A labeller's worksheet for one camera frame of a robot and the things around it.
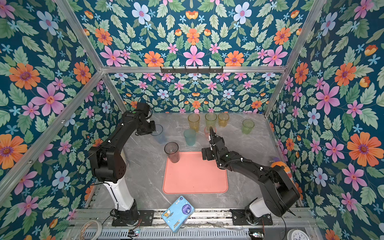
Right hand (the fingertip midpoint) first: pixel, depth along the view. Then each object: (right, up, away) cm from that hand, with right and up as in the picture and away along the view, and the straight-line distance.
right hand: (208, 149), depth 89 cm
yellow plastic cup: (-10, +18, +10) cm, 23 cm away
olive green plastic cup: (+2, +20, +21) cm, 29 cm away
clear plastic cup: (-21, +15, +16) cm, 30 cm away
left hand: (-34, +14, 0) cm, 36 cm away
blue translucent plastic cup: (-30, +9, -1) cm, 31 cm away
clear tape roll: (-52, -36, -20) cm, 67 cm away
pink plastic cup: (-1, +10, +12) cm, 16 cm away
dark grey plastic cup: (-21, +1, -6) cm, 22 cm away
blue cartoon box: (-15, -28, -19) cm, 37 cm away
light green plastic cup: (+28, +14, +15) cm, 35 cm away
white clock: (+40, -35, -23) cm, 58 cm away
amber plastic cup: (+12, +20, +23) cm, 33 cm away
